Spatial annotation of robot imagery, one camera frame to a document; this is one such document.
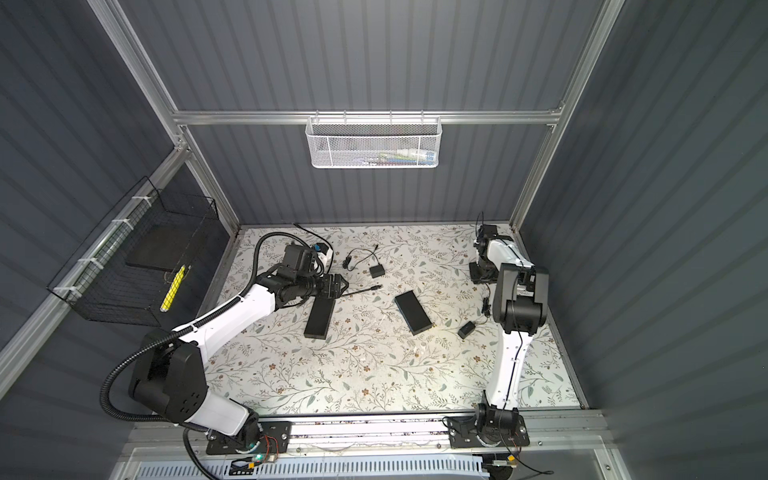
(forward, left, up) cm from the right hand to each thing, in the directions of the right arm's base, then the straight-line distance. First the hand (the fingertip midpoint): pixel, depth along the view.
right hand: (489, 281), depth 102 cm
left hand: (-9, +50, +14) cm, 52 cm away
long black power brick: (-14, +57, +1) cm, 59 cm away
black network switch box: (-13, +27, +1) cm, 30 cm away
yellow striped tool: (-23, +85, +29) cm, 92 cm away
